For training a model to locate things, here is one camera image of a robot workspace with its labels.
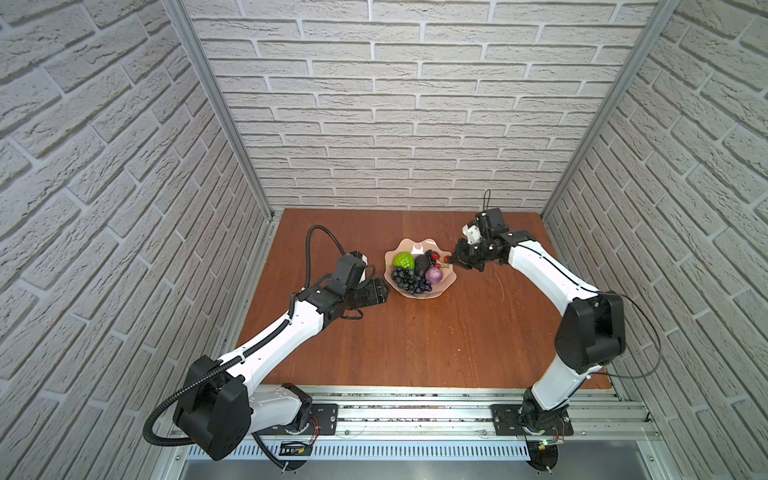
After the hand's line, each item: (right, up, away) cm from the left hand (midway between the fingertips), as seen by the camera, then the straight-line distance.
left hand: (381, 286), depth 81 cm
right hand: (+18, +9, +7) cm, 21 cm away
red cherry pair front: (+18, +8, +19) cm, 27 cm away
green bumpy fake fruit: (+7, +6, +16) cm, 18 cm away
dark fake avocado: (+13, +5, +18) cm, 22 cm away
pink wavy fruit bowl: (+22, +5, +15) cm, 27 cm away
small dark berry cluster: (+16, +8, +20) cm, 27 cm away
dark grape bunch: (+8, 0, +11) cm, 13 cm away
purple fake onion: (+17, +2, +14) cm, 22 cm away
